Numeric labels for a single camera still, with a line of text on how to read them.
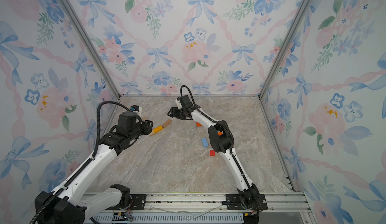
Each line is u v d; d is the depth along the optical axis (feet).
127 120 1.86
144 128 2.31
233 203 2.39
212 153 2.96
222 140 2.17
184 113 3.01
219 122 2.22
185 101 2.83
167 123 3.40
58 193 1.28
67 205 1.23
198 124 2.56
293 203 2.47
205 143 3.05
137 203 2.41
